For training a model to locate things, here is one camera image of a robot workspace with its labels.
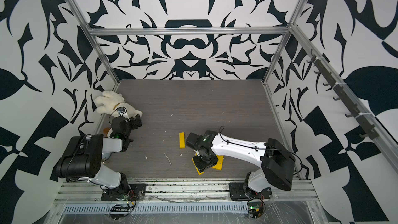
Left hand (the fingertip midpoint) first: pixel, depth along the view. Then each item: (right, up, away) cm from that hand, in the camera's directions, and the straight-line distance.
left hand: (128, 114), depth 94 cm
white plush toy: (-11, +7, +2) cm, 13 cm away
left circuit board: (+6, -42, -25) cm, 49 cm away
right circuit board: (+68, -41, -23) cm, 82 cm away
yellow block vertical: (+33, -14, -4) cm, 36 cm away
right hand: (+43, -24, -17) cm, 52 cm away
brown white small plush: (-11, -10, -2) cm, 15 cm away
